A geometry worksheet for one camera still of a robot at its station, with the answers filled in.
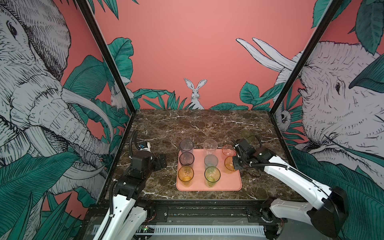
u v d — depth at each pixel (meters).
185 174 0.77
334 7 0.69
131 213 0.60
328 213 0.38
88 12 0.71
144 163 0.54
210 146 1.00
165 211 0.75
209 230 0.70
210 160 0.84
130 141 1.04
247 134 1.10
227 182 0.84
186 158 0.87
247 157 0.59
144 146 0.65
